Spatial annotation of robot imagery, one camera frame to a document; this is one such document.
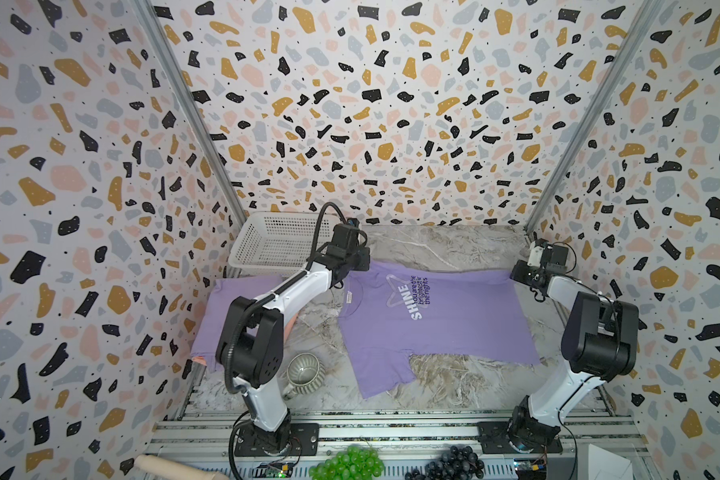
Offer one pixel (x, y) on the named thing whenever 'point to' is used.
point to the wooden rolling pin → (149, 467)
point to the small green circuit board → (274, 470)
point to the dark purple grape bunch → (459, 463)
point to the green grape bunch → (353, 463)
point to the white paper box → (603, 465)
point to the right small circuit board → (531, 469)
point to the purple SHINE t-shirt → (389, 312)
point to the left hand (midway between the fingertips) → (364, 248)
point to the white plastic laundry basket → (280, 242)
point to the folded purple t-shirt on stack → (224, 293)
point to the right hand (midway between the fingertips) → (516, 260)
